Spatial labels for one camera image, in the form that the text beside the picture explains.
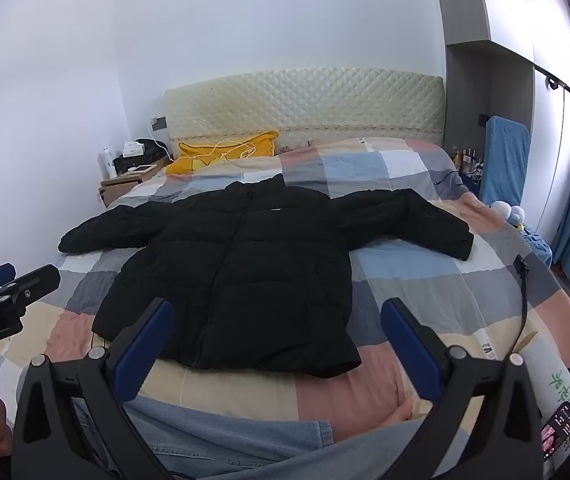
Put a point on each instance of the grey wardrobe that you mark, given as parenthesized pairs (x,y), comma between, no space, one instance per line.
(465,85)

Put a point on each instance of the white and blue plush toy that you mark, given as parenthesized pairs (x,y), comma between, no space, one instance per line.
(507,212)

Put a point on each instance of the person's blue jeans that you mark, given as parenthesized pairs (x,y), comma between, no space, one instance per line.
(240,440)

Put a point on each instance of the black bag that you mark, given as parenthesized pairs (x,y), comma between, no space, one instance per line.
(154,152)

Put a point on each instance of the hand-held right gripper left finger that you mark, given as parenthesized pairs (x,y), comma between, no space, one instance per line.
(145,342)

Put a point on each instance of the white pillow with green print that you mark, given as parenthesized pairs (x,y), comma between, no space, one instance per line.
(545,375)

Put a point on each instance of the white tablet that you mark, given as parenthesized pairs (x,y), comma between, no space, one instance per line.
(141,168)

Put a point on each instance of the tissue box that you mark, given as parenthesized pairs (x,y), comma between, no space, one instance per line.
(132,149)

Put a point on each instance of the checked pastel quilt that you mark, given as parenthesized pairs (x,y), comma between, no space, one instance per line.
(415,280)

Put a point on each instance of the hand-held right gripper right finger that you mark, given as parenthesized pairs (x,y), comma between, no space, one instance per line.
(410,350)

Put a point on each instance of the black puffer jacket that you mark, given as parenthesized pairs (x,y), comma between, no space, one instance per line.
(245,270)

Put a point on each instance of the yellow pillow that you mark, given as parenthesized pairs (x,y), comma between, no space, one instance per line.
(262,144)

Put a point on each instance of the white bottle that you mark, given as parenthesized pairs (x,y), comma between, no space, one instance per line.
(107,162)

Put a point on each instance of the wall socket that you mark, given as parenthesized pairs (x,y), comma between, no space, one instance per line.
(159,123)

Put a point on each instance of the wooden nightstand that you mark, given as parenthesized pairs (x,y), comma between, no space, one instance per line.
(120,187)

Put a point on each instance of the cream quilted headboard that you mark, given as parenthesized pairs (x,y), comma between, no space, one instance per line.
(305,105)

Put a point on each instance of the smartphone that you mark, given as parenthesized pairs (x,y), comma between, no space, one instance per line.
(560,430)

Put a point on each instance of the row of small bottles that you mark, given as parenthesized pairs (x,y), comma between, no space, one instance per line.
(467,160)

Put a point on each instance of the blue towel cover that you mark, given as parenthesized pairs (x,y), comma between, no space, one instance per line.
(505,160)

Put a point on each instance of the black curtain rail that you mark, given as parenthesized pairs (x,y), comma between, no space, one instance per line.
(560,82)

